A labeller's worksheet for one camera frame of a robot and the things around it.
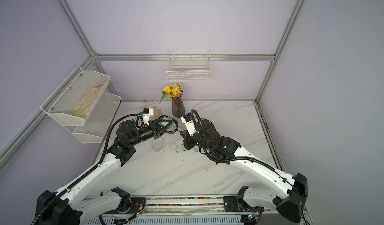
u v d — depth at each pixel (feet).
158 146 3.07
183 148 3.05
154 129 2.02
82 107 2.51
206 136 1.59
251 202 1.99
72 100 2.55
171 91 3.05
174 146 3.14
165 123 2.21
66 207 1.25
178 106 3.43
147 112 2.21
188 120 1.89
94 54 2.97
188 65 3.13
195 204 2.45
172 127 2.25
